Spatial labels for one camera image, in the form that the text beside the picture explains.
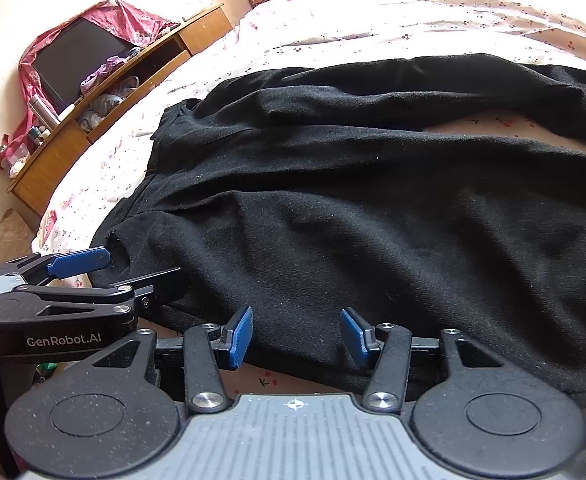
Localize black pants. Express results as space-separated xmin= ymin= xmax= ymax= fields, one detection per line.
xmin=90 ymin=54 xmax=586 ymax=394

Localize steel thermos bottle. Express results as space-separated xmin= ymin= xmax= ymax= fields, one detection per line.
xmin=28 ymin=94 xmax=61 ymax=131

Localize wooden tv cabinet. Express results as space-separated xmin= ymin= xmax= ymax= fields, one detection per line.
xmin=8 ymin=4 xmax=232 ymax=216

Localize black television screen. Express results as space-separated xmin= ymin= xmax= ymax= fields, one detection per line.
xmin=34 ymin=18 xmax=133 ymax=113

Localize pink cloth over television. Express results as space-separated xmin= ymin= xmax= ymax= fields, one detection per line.
xmin=0 ymin=0 xmax=181 ymax=172

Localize cherry print bed sheet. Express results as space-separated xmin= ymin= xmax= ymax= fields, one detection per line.
xmin=30 ymin=0 xmax=586 ymax=396

